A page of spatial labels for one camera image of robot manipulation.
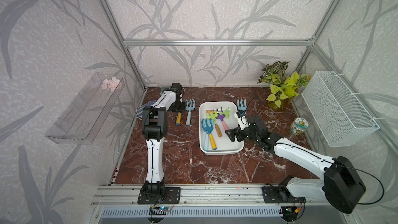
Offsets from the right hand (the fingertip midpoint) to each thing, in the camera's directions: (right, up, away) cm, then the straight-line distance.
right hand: (231, 127), depth 84 cm
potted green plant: (+32, +23, +5) cm, 39 cm away
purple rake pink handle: (-4, +4, +18) cm, 19 cm away
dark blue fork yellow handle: (-32, +1, +15) cm, 36 cm away
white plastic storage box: (-16, +11, +18) cm, 26 cm away
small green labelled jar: (+41, 0, +7) cm, 41 cm away
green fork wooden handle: (-10, +4, +18) cm, 21 cm away
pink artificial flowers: (-60, +23, -9) cm, 65 cm away
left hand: (-32, +8, +21) cm, 39 cm away
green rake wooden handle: (-1, +7, +20) cm, 21 cm away
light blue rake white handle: (+11, +10, +24) cm, 28 cm away
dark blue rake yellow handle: (-13, -3, +12) cm, 18 cm away
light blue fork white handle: (-26, +9, +24) cm, 37 cm away
